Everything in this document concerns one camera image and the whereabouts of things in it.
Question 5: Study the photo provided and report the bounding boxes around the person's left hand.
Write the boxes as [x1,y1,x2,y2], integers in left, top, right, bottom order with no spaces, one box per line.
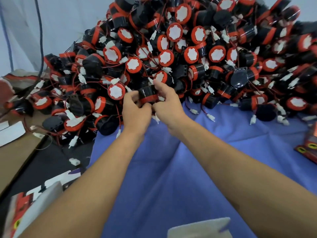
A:
[121,90,153,140]

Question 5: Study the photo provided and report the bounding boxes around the person's right hand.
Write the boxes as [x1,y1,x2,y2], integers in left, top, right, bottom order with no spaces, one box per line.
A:
[151,78,192,133]

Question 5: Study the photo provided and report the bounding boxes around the black-red buzzer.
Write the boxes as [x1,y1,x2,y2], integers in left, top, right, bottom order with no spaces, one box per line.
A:
[138,84,160,105]

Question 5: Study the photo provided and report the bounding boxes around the pile of black red buzzers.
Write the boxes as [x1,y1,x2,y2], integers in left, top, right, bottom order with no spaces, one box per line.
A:
[5,0,317,147]

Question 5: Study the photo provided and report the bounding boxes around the person's right forearm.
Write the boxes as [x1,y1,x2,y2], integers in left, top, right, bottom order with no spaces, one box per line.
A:
[173,116,317,238]

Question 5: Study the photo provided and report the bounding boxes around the person's left forearm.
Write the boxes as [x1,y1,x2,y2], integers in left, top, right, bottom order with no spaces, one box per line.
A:
[20,130,147,238]

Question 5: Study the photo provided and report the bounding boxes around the blue table cloth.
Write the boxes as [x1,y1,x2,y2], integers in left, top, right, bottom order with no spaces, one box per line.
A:
[87,101,317,238]

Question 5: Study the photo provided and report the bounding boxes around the brown cardboard piece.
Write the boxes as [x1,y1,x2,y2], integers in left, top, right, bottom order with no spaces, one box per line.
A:
[0,119,45,196]

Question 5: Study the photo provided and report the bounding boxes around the black hanging cable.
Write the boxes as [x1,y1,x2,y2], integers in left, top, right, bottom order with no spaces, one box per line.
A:
[34,0,45,77]

